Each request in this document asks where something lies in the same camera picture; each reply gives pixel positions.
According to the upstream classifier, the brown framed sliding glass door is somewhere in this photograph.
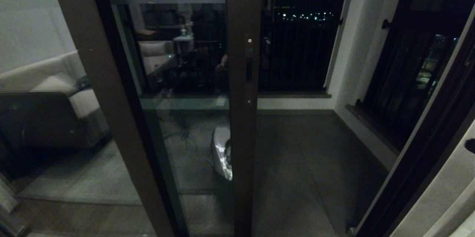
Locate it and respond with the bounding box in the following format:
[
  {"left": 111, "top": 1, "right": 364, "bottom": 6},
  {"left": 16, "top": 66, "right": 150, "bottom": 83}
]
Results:
[{"left": 100, "top": 0, "right": 265, "bottom": 237}]

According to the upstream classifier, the brown stone balcony sill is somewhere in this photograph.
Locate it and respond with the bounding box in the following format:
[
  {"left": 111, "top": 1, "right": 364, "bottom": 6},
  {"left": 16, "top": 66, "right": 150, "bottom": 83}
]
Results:
[{"left": 257, "top": 92, "right": 332, "bottom": 99}]

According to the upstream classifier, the black balcony railing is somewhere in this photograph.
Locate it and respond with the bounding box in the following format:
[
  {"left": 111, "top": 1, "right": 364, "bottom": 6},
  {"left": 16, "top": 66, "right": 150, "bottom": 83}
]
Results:
[{"left": 260, "top": 16, "right": 340, "bottom": 93}]

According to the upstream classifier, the brown framed fixed glass panel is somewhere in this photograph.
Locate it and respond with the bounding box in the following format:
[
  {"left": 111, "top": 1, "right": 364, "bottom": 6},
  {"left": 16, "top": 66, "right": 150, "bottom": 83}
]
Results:
[{"left": 0, "top": 0, "right": 177, "bottom": 237}]

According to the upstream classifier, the brown stone side sill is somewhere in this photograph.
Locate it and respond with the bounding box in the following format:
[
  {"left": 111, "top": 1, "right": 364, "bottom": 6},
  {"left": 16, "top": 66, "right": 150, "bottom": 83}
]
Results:
[{"left": 345, "top": 104, "right": 401, "bottom": 156}]

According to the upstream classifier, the grey rug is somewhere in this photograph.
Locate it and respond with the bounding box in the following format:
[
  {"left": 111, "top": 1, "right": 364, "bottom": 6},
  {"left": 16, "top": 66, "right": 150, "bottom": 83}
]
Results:
[{"left": 19, "top": 139, "right": 143, "bottom": 207}]

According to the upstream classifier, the white sofa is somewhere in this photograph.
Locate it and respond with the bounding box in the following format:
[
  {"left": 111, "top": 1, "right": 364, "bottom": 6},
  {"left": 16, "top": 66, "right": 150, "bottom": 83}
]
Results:
[{"left": 0, "top": 51, "right": 111, "bottom": 145}]

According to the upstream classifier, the dark grey box furniture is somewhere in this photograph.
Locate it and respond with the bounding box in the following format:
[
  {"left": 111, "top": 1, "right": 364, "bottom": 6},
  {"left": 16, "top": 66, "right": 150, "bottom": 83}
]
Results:
[{"left": 0, "top": 92, "right": 108, "bottom": 152}]

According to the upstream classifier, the recessed metal door handle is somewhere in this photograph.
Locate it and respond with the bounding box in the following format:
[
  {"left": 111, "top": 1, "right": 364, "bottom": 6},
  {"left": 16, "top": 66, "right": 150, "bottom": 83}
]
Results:
[{"left": 244, "top": 36, "right": 256, "bottom": 106}]

